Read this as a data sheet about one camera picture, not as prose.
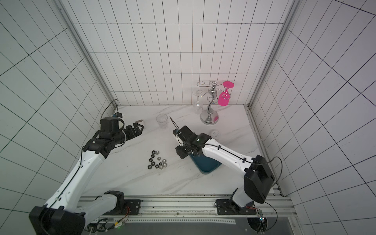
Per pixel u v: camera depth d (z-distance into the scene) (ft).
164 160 2.92
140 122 3.54
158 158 2.95
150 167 2.86
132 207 2.39
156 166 2.87
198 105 3.12
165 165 2.87
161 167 2.85
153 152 3.03
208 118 3.72
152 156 3.01
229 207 2.10
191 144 1.92
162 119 3.50
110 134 1.86
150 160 2.94
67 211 1.25
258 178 1.36
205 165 2.86
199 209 2.39
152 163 2.87
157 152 3.03
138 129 2.28
